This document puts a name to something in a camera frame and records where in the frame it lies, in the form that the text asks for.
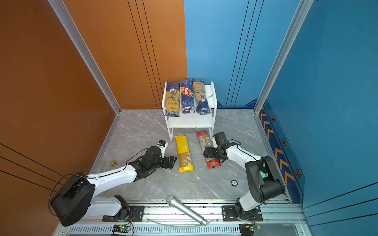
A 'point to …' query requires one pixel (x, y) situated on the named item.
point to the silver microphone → (173, 201)
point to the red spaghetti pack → (205, 141)
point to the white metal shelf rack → (192, 120)
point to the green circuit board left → (120, 228)
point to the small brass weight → (113, 163)
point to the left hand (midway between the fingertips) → (171, 155)
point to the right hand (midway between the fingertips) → (210, 153)
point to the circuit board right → (248, 229)
